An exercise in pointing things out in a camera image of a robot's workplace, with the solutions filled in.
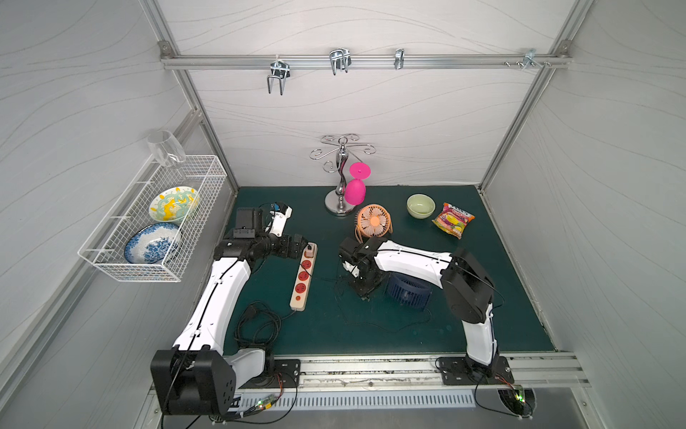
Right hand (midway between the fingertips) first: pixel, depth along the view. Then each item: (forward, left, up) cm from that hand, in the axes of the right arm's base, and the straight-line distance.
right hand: (362, 289), depth 87 cm
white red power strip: (+4, +20, +1) cm, 20 cm away
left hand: (+8, +22, +18) cm, 29 cm away
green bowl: (+38, -24, -1) cm, 45 cm away
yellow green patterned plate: (+8, +51, +32) cm, 61 cm away
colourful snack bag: (+30, -36, +1) cm, 47 cm away
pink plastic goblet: (+31, +3, +15) cm, 35 cm away
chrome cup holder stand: (+40, +12, -2) cm, 41 cm away
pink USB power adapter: (+12, +19, +5) cm, 22 cm away
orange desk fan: (+24, -3, +6) cm, 25 cm away
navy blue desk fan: (-3, -14, +7) cm, 16 cm away
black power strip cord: (-13, +32, 0) cm, 34 cm away
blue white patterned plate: (-4, +51, +32) cm, 60 cm away
